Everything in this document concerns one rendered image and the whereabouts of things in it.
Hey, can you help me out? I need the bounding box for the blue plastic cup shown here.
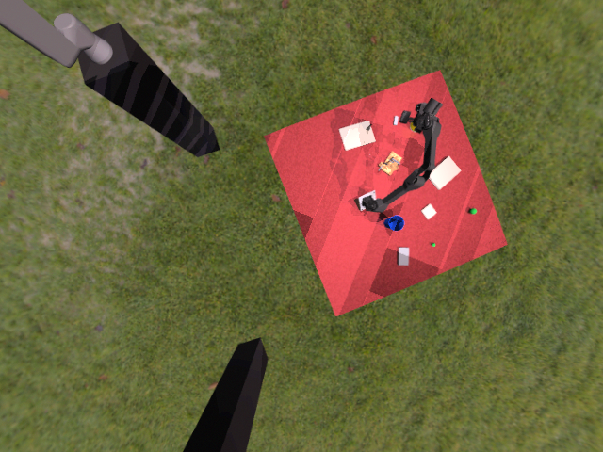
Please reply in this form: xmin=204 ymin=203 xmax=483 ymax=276
xmin=383 ymin=216 xmax=404 ymax=231

